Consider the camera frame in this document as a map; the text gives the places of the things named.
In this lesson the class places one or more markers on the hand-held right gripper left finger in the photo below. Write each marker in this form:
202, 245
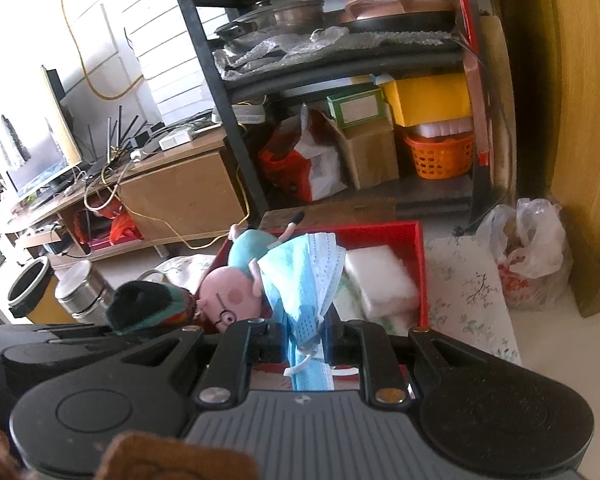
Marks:
240, 345

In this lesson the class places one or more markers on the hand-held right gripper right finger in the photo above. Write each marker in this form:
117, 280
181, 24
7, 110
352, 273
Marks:
375, 350

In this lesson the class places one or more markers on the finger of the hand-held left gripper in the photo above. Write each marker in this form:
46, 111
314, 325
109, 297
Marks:
60, 347

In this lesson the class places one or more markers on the pink pig plush toy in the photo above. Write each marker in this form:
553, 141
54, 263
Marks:
225, 290

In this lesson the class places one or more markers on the blue face mask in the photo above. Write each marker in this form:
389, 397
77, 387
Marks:
305, 280

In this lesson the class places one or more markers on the striped knit sock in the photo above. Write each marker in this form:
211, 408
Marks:
145, 305

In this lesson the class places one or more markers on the red cardboard box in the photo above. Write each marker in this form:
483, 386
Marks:
380, 235

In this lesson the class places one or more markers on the yellow printed cup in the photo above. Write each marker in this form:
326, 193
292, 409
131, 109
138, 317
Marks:
35, 305

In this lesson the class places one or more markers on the stainless steel thermos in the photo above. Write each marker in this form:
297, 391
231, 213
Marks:
80, 295

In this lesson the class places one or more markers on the small red plastic bag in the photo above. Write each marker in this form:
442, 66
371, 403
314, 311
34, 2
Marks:
125, 227

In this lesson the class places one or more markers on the wooden media desk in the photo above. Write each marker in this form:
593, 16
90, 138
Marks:
190, 190

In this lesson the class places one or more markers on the computer monitor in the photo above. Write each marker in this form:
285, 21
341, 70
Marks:
40, 160

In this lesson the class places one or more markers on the brown cardboard box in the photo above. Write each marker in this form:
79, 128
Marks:
372, 160

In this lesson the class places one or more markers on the red white plastic bag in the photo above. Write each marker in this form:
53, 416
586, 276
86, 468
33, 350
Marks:
305, 165

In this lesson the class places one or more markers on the orange plastic basket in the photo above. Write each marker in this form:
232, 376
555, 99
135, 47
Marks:
440, 157

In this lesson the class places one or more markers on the black router with antennas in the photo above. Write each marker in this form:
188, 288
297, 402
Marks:
115, 145

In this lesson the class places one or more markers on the clear plastic containers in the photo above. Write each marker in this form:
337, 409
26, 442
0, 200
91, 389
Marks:
442, 129

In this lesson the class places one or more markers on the white power adapter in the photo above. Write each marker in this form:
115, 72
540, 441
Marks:
249, 112

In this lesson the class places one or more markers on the black metal shelf rack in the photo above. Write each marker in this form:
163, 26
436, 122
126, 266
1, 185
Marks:
215, 110

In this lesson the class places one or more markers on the green box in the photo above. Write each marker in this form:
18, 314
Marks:
357, 107

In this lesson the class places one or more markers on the yellow box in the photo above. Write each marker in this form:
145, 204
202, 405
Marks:
430, 97

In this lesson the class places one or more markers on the bubble wrap sheet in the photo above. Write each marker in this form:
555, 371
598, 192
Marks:
260, 55

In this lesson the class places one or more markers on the wooden cabinet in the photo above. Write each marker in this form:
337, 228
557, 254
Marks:
580, 110

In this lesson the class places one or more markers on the black frying pan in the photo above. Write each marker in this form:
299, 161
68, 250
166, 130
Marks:
405, 22

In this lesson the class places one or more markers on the red flat board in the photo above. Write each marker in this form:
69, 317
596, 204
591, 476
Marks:
472, 35

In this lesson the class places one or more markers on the steel pan with lid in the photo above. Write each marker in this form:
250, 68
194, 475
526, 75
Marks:
280, 15

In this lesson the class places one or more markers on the brown clay pot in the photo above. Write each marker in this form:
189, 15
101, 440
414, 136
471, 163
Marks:
375, 9

